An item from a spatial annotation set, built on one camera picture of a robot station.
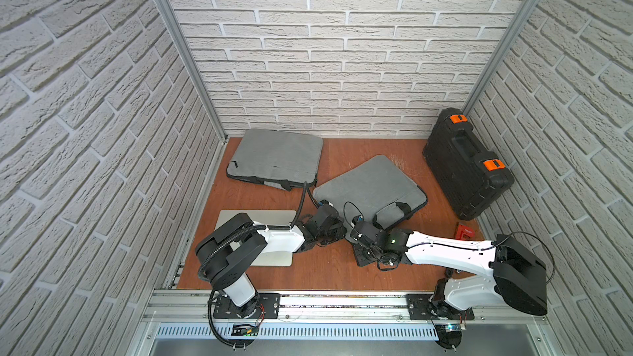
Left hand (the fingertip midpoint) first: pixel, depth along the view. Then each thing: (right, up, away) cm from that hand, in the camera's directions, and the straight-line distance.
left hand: (351, 228), depth 87 cm
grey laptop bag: (-32, +25, +22) cm, 46 cm away
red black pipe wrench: (+41, -2, +1) cm, 42 cm away
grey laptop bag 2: (+12, +12, +11) cm, 20 cm away
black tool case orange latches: (+40, +19, -4) cm, 44 cm away
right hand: (+2, -8, -5) cm, 9 cm away
